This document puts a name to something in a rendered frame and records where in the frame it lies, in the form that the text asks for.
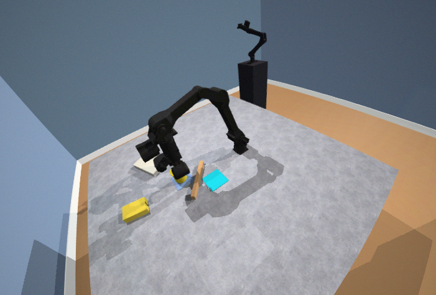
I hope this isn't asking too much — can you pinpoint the yellow cup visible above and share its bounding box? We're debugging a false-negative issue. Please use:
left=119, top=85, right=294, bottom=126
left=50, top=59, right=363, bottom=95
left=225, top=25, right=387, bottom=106
left=170, top=171, right=187, bottom=184

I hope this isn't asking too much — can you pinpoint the wooden plank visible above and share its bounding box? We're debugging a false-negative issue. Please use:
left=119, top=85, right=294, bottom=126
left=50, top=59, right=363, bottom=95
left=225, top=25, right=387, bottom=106
left=191, top=161, right=204, bottom=199

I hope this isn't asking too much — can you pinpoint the yellow rectangular block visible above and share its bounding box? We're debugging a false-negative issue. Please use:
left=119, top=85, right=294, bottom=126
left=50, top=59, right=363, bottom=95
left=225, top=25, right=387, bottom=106
left=122, top=197, right=149, bottom=223

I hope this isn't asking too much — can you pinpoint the cream rectangular block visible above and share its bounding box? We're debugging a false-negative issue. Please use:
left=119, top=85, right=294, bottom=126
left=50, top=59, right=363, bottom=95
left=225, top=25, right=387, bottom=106
left=133, top=157, right=159, bottom=176

